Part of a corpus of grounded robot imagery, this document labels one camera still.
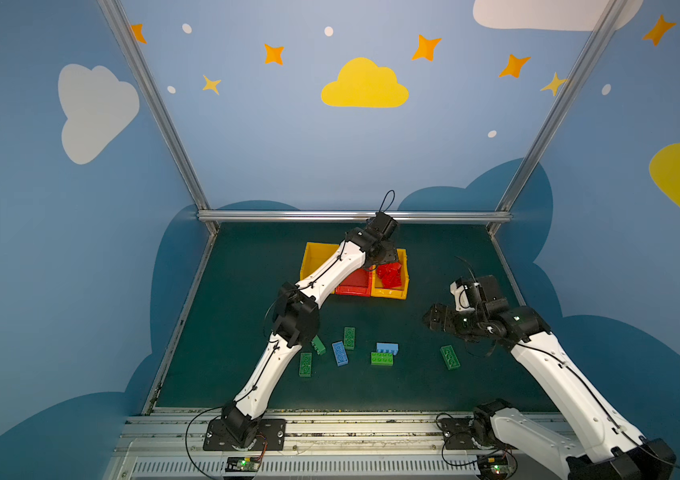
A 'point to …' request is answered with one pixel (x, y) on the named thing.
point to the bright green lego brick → (381, 358)
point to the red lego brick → (391, 274)
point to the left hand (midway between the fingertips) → (392, 255)
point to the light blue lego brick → (387, 348)
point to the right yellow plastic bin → (376, 286)
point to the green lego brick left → (305, 364)
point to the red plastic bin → (359, 283)
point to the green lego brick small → (318, 345)
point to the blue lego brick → (340, 353)
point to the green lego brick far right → (450, 357)
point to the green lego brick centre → (349, 337)
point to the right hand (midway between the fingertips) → (440, 318)
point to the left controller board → (242, 464)
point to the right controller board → (495, 466)
